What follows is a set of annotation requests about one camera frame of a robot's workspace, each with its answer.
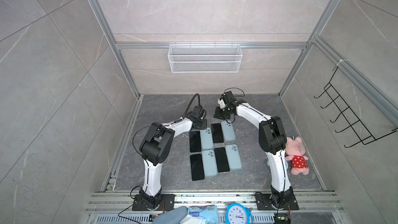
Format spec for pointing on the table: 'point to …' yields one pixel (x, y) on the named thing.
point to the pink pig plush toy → (296, 148)
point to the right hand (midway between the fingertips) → (214, 115)
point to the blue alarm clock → (237, 213)
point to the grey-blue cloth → (172, 216)
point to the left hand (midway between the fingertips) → (203, 121)
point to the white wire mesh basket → (204, 58)
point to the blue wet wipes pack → (209, 212)
